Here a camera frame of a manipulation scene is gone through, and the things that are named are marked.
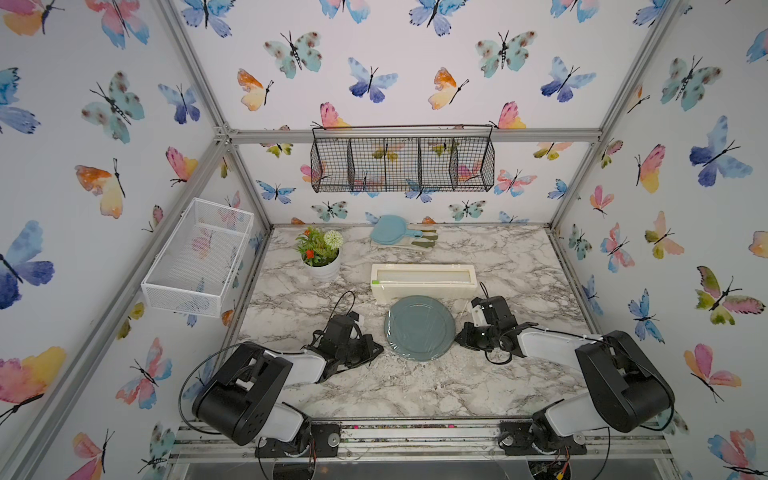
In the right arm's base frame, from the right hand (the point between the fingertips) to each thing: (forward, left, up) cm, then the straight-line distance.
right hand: (458, 335), depth 91 cm
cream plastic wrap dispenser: (+15, +2, +6) cm, 17 cm away
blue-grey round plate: (+4, +12, -4) cm, 13 cm away
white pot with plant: (+17, +42, +16) cm, 48 cm away
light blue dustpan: (+45, +23, -2) cm, 51 cm away
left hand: (-5, +22, -1) cm, 22 cm away
